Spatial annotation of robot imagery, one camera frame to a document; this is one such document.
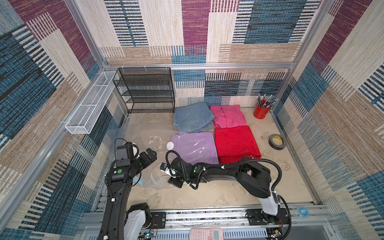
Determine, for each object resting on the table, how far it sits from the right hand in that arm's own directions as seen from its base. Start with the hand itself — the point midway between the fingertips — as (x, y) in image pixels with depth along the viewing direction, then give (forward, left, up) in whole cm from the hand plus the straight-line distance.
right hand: (174, 177), depth 86 cm
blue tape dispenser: (-17, -66, -3) cm, 68 cm away
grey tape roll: (+23, -67, -2) cm, 71 cm away
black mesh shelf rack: (+57, +22, +19) cm, 64 cm away
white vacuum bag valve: (+20, +4, +2) cm, 20 cm away
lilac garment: (+15, -13, +7) cm, 21 cm away
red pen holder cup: (+45, -60, +7) cm, 75 cm away
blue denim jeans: (+41, -13, +4) cm, 44 cm away
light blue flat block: (-3, +17, +3) cm, 18 cm away
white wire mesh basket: (+16, +40, +32) cm, 54 cm away
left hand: (+5, +11, +15) cm, 19 cm away
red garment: (+25, -39, -5) cm, 46 cm away
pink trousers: (+42, -35, +5) cm, 55 cm away
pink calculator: (-26, -17, 0) cm, 31 cm away
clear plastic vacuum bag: (+25, +18, +5) cm, 31 cm away
